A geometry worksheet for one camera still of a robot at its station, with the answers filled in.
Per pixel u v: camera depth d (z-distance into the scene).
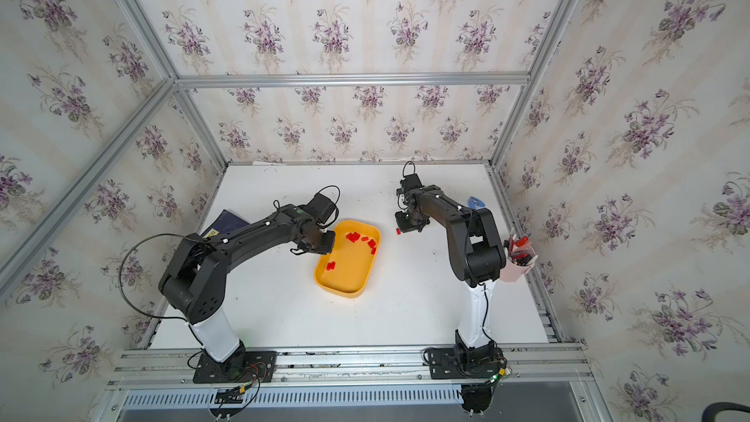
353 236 0.98
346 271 0.91
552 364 0.75
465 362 0.65
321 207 0.74
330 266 0.91
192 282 0.46
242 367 0.68
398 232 0.99
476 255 0.54
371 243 0.96
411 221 0.86
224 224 1.00
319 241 0.77
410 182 0.82
